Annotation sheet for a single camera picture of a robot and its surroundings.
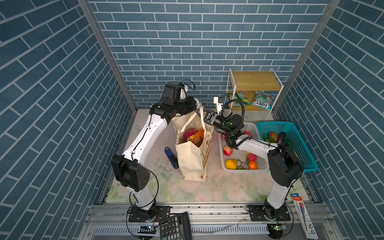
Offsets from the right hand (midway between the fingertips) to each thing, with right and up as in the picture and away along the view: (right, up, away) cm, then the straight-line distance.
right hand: (194, 111), depth 70 cm
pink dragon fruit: (-4, -12, +23) cm, 26 cm away
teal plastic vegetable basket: (+65, -27, +17) cm, 73 cm away
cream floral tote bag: (0, -24, +4) cm, 25 cm away
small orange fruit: (+33, -30, +15) cm, 47 cm away
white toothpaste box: (+54, -54, +1) cm, 76 cm away
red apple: (+20, -23, +22) cm, 37 cm away
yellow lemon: (+21, -29, +15) cm, 39 cm away
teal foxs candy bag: (+46, +10, +32) cm, 57 cm away
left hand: (+3, +4, +6) cm, 8 cm away
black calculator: (-8, -54, -1) cm, 54 cm away
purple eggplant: (+60, -14, +33) cm, 70 cm away
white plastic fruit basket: (+30, -27, +24) cm, 47 cm away
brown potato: (+53, -14, +31) cm, 63 cm away
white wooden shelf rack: (+40, +15, +19) cm, 46 cm away
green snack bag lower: (+31, +10, +33) cm, 46 cm away
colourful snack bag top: (+1, -14, +15) cm, 21 cm away
